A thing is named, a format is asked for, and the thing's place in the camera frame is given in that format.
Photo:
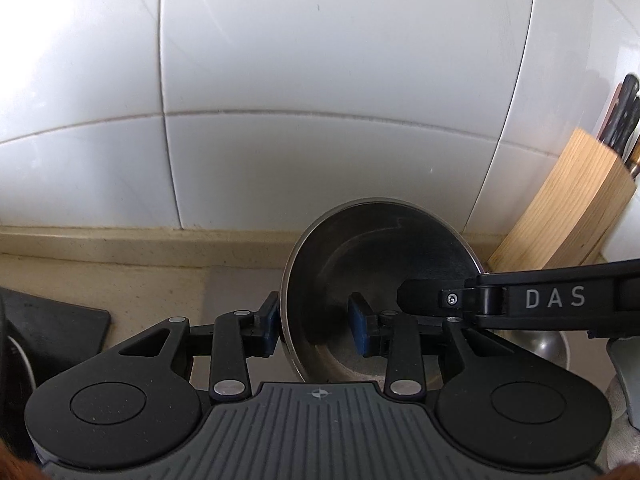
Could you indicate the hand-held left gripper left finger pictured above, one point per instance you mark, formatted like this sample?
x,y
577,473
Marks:
x,y
270,322

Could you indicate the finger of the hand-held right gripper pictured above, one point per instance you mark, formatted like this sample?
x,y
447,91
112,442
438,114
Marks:
x,y
425,297

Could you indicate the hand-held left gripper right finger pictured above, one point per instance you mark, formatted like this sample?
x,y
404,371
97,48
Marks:
x,y
360,325

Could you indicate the small steel bowl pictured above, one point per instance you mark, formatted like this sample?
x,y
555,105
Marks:
x,y
540,347

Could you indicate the large steel bowl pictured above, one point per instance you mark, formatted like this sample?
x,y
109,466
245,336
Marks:
x,y
360,250

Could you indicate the person's right hand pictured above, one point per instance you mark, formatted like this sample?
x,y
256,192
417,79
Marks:
x,y
629,380

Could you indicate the wooden knife block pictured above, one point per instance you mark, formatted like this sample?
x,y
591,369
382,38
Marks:
x,y
570,200

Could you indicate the black glass gas stove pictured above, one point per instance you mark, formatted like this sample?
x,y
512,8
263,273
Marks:
x,y
55,320

